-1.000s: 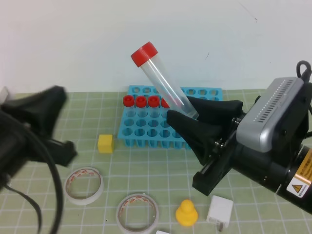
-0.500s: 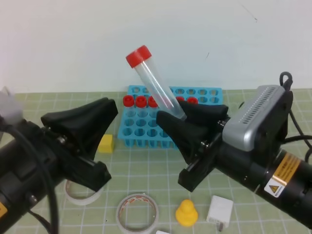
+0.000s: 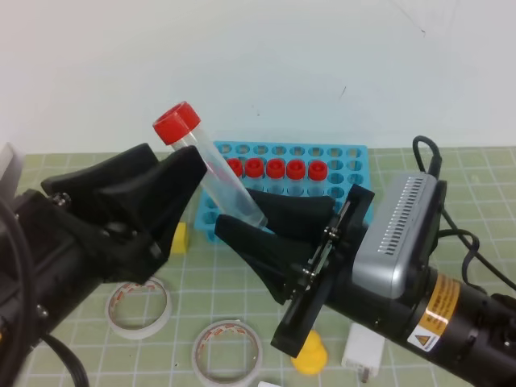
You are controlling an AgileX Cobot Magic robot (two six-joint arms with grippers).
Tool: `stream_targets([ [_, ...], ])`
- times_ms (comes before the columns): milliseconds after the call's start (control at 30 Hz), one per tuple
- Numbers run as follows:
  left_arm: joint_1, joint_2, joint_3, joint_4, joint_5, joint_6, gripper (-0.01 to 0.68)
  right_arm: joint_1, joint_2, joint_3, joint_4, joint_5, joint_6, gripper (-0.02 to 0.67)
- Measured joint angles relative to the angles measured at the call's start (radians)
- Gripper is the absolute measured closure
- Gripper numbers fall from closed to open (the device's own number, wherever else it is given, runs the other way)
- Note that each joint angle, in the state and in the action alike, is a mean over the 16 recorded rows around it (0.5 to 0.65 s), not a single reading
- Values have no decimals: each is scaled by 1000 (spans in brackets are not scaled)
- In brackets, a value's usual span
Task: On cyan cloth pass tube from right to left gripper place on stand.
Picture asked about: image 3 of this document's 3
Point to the white power adapter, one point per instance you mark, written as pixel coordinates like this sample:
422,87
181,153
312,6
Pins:
363,352

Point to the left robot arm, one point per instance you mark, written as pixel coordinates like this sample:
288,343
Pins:
18,307

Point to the cyan tube rack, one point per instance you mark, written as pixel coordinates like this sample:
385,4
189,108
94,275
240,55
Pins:
347,165

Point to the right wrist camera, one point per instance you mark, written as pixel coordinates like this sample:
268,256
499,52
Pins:
392,255

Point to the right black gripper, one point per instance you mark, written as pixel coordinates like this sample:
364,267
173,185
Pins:
301,259

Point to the small white box edge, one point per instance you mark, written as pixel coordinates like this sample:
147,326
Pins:
268,384

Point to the front white tape roll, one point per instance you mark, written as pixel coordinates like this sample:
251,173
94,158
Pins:
215,329

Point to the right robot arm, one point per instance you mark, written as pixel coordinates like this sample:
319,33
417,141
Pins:
453,325

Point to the yellow rubber duck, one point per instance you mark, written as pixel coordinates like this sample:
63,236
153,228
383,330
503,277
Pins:
313,357

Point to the grey panel at left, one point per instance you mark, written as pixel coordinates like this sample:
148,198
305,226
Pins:
12,162

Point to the red capped clear tube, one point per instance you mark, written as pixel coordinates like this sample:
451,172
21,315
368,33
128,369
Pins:
179,127

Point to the yellow cube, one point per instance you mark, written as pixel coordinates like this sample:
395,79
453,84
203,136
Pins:
180,241

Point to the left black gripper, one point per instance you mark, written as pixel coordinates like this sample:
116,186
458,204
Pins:
127,238

